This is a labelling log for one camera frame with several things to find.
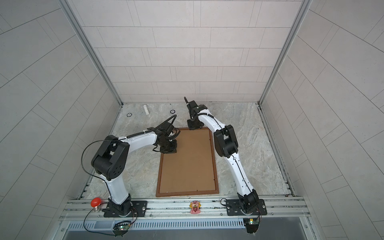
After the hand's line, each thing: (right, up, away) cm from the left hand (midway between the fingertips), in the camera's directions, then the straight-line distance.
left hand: (181, 149), depth 91 cm
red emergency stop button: (-39, -21, -21) cm, 49 cm away
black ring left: (-41, +21, +17) cm, 49 cm away
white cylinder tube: (-29, +25, +19) cm, 43 cm away
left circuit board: (-23, -28, -27) cm, 45 cm away
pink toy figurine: (+9, -22, -22) cm, 32 cm away
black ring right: (-9, +24, +20) cm, 32 cm away
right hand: (+6, +12, +11) cm, 18 cm away
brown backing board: (+6, -10, -7) cm, 14 cm away
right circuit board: (+35, -29, -24) cm, 52 cm away
